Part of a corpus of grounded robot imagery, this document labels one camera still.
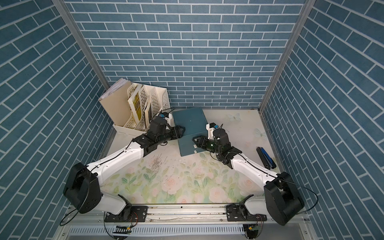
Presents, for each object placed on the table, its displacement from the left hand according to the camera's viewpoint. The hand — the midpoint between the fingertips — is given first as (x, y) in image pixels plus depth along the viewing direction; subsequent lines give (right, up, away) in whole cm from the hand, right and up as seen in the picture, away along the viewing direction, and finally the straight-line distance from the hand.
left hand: (185, 130), depth 82 cm
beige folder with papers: (-44, +18, +9) cm, 48 cm away
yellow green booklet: (-33, +18, +12) cm, 39 cm away
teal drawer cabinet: (+5, +4, -1) cm, 7 cm away
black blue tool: (+50, -19, +9) cm, 54 cm away
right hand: (+5, -5, -2) cm, 8 cm away
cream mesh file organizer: (-28, +17, +14) cm, 36 cm away
